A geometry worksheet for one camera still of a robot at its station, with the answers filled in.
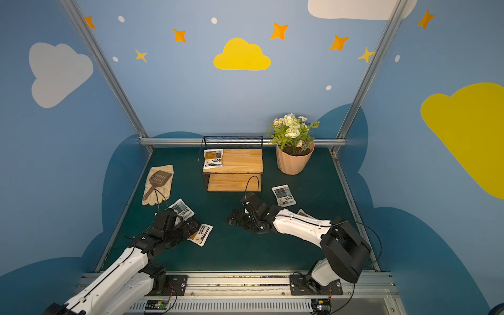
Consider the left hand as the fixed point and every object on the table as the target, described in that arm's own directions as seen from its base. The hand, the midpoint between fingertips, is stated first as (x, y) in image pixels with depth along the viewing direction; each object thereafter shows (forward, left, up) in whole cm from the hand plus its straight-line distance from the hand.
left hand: (194, 225), depth 85 cm
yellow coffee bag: (-3, -3, -4) cm, 6 cm away
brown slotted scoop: (+27, +27, -3) cm, 38 cm away
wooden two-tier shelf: (+29, -20, +10) cm, 36 cm away
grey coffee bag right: (+20, -42, -5) cm, 46 cm away
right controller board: (-27, -52, -7) cm, 59 cm away
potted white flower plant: (+39, -46, +14) cm, 62 cm away
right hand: (+1, -18, +4) cm, 18 cm away
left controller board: (-28, +10, -6) cm, 31 cm away
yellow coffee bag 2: (+29, -6, +13) cm, 32 cm away
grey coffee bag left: (+10, +9, -4) cm, 14 cm away
